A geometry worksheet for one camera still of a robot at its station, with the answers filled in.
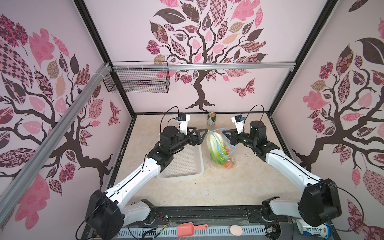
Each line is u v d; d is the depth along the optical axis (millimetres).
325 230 632
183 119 622
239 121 684
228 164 759
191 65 937
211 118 1043
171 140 547
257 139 621
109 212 377
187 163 923
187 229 705
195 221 727
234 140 710
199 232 697
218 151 727
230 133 746
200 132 635
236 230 686
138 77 948
